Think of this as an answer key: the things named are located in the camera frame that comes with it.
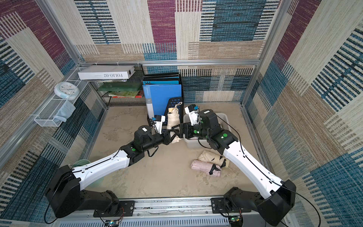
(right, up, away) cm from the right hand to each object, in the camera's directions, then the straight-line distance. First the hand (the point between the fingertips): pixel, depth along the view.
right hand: (177, 126), depth 70 cm
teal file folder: (-22, +27, +22) cm, 41 cm away
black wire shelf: (-39, +22, +32) cm, 55 cm away
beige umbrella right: (+22, -20, +16) cm, 34 cm away
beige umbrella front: (-2, +3, +2) cm, 4 cm away
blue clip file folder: (-13, +18, +23) cm, 32 cm away
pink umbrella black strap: (+16, -24, +12) cm, 31 cm away
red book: (-27, +20, +30) cm, 45 cm away
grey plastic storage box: (+11, -12, +23) cm, 29 cm away
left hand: (0, -2, +5) cm, 6 cm away
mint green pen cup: (-51, -20, +7) cm, 55 cm away
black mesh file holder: (-3, +14, +20) cm, 25 cm away
